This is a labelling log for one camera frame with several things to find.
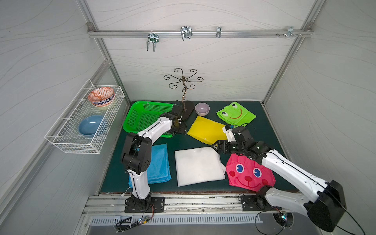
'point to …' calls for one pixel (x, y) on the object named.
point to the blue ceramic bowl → (88, 125)
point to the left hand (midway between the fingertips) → (181, 130)
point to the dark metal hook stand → (186, 82)
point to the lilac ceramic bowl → (202, 109)
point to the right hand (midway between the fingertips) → (217, 144)
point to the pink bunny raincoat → (244, 173)
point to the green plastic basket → (142, 115)
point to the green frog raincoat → (235, 114)
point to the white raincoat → (198, 166)
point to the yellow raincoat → (208, 131)
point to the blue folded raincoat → (159, 171)
